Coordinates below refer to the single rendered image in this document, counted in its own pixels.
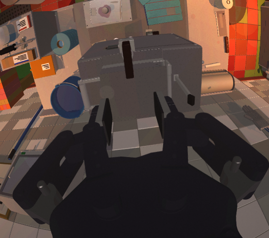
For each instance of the small dark box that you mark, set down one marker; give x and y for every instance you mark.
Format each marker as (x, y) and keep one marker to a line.
(152, 32)

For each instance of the blue bucket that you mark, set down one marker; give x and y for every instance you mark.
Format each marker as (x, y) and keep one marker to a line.
(66, 99)

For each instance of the beige cylinder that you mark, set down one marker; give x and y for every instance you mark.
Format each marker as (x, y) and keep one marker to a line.
(216, 82)

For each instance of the small black switch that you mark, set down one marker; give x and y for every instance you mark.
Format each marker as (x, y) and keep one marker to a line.
(111, 46)

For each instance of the grey mesh glove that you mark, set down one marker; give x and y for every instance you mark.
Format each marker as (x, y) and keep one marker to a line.
(255, 117)

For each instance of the blue grey canister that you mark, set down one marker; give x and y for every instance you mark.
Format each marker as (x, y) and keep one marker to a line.
(7, 35)

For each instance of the brown cabinet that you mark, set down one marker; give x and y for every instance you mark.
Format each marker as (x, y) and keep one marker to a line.
(264, 36)

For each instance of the orange box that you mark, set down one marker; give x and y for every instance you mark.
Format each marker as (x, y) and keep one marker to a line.
(43, 67)

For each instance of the grey tray box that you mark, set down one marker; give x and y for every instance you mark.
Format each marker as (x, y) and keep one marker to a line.
(19, 170)

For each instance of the grey bandsaw body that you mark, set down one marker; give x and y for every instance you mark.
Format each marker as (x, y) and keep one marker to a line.
(182, 61)

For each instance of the black latch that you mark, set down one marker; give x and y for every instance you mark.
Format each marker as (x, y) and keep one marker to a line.
(127, 61)

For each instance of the white paper roll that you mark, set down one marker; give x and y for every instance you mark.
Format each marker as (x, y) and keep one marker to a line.
(223, 1)

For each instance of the white and red box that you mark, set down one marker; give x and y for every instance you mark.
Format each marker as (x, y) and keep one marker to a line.
(23, 24)

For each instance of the grey shelf unit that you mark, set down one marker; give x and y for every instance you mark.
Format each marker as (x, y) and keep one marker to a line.
(45, 32)

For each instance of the blue paper roll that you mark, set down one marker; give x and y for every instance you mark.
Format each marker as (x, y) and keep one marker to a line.
(67, 40)

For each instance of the orange labelled carton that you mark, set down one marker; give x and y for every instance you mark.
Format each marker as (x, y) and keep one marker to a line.
(19, 58)

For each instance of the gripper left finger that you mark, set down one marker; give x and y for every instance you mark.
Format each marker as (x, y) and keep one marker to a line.
(95, 137)

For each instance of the small white stick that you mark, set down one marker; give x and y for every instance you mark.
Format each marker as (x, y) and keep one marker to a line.
(212, 65)

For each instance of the grey crank with black knob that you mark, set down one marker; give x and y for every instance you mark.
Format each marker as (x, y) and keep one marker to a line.
(182, 87)

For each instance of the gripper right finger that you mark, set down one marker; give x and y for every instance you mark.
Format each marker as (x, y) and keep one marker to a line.
(175, 133)

